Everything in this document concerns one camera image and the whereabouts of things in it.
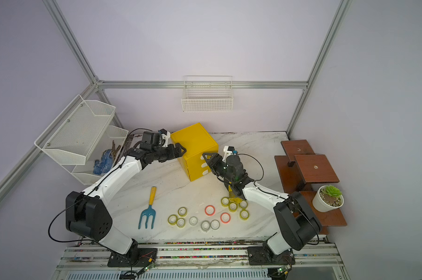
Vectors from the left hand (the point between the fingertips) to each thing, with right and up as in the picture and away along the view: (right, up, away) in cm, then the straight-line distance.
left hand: (179, 153), depth 86 cm
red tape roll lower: (+23, -32, -1) cm, 39 cm away
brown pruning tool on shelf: (-37, +1, +8) cm, 38 cm away
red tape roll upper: (+15, -29, +1) cm, 32 cm away
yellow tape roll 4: (+23, -25, +4) cm, 34 cm away
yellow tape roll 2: (+1, -29, +1) cm, 29 cm away
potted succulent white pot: (+62, -17, -19) cm, 67 cm away
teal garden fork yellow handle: (-15, -30, +2) cm, 33 cm away
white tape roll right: (+18, -34, -3) cm, 39 cm away
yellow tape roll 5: (+27, -28, +2) cm, 39 cm away
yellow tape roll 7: (+33, -31, 0) cm, 45 cm away
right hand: (+13, -3, -3) cm, 13 cm away
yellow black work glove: (+27, -22, +2) cm, 34 cm away
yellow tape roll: (-3, -32, -1) cm, 33 cm away
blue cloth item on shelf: (-41, -7, +2) cm, 42 cm away
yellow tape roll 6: (+33, -26, +3) cm, 42 cm away
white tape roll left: (+7, -33, -2) cm, 34 cm away
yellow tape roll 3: (+1, -34, -3) cm, 34 cm away
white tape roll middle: (+13, -34, -3) cm, 37 cm away
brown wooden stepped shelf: (+56, -7, -11) cm, 57 cm away
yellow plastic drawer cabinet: (+8, +7, +3) cm, 11 cm away
